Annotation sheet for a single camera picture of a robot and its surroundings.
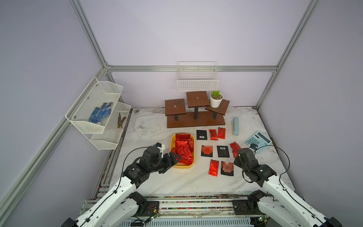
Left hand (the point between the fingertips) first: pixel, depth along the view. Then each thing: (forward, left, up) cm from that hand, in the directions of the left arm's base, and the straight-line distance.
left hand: (177, 162), depth 74 cm
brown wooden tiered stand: (+44, -15, -7) cm, 47 cm away
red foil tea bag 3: (+3, -22, -15) cm, 27 cm away
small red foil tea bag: (+17, -39, -14) cm, 44 cm away
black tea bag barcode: (+29, -16, -16) cm, 37 cm away
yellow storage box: (+20, +4, -10) cm, 23 cm away
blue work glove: (+21, +44, +14) cm, 51 cm away
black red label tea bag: (+15, -19, -15) cm, 29 cm away
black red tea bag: (+3, -31, -16) cm, 35 cm away
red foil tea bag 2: (+28, -26, -15) cm, 41 cm away
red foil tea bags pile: (+17, -3, -12) cm, 21 cm away
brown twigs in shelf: (+29, +40, -1) cm, 50 cm away
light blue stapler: (+34, -42, -11) cm, 55 cm away
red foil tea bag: (+29, -31, -15) cm, 46 cm away
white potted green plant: (+42, -25, +8) cm, 50 cm away
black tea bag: (+15, -30, -16) cm, 37 cm away
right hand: (+5, -37, -8) cm, 38 cm away
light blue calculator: (+21, -59, -14) cm, 64 cm away
